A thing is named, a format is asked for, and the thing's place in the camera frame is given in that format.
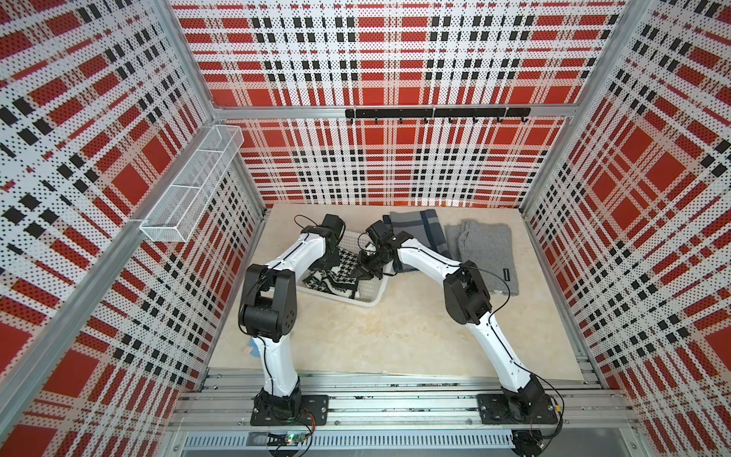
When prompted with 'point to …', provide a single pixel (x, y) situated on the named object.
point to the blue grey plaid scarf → (424, 226)
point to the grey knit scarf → (490, 247)
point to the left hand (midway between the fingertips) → (326, 263)
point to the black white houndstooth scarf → (341, 278)
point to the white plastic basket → (370, 291)
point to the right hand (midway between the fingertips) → (353, 274)
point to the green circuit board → (285, 439)
